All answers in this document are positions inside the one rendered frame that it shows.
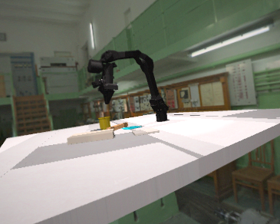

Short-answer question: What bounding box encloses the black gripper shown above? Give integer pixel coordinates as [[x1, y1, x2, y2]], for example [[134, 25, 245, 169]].
[[98, 74, 118, 104]]

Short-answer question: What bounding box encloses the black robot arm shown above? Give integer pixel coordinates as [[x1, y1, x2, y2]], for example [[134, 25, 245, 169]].
[[87, 50, 169, 122]]

